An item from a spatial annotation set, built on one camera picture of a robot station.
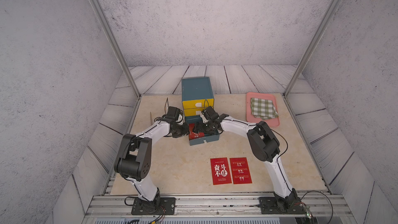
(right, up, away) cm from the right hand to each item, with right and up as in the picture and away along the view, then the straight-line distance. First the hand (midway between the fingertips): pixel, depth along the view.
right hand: (196, 131), depth 97 cm
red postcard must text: (-3, -2, +2) cm, 4 cm away
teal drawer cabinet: (+1, +22, -5) cm, 23 cm away
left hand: (-2, 0, -4) cm, 4 cm away
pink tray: (+52, +5, +11) cm, 53 cm away
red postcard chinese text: (+13, -19, -12) cm, 26 cm away
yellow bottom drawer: (-1, +12, -1) cm, 12 cm away
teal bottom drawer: (+7, -3, -5) cm, 10 cm away
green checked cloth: (+46, +14, +15) cm, 51 cm away
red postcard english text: (+24, -19, -12) cm, 33 cm away
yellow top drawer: (+4, +17, -6) cm, 18 cm away
